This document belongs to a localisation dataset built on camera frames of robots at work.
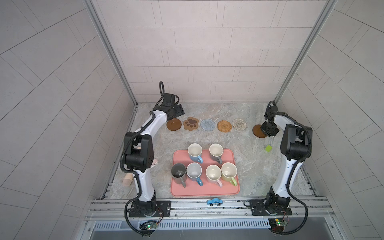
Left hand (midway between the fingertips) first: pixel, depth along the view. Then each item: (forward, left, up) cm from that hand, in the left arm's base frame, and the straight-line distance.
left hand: (179, 109), depth 96 cm
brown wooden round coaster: (-3, +5, -12) cm, 14 cm away
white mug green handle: (-36, -29, -10) cm, 48 cm away
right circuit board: (-59, -49, -13) cm, 78 cm away
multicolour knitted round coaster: (-3, -41, -12) cm, 43 cm away
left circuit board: (-60, +9, -10) cm, 61 cm away
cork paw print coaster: (-2, -7, -13) cm, 15 cm away
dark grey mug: (-37, -2, -9) cm, 38 cm away
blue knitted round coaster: (-3, -19, -12) cm, 22 cm away
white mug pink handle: (-37, -21, -11) cm, 44 cm away
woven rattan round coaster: (-4, -30, -12) cm, 33 cm away
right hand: (-7, -59, -13) cm, 60 cm away
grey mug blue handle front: (-36, -10, -12) cm, 39 cm away
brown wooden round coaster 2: (-10, -52, -10) cm, 54 cm away
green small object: (-21, -56, -11) cm, 61 cm away
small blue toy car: (-51, -21, -9) cm, 55 cm away
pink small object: (-31, +12, -11) cm, 35 cm away
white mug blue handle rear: (-25, -11, -9) cm, 28 cm away
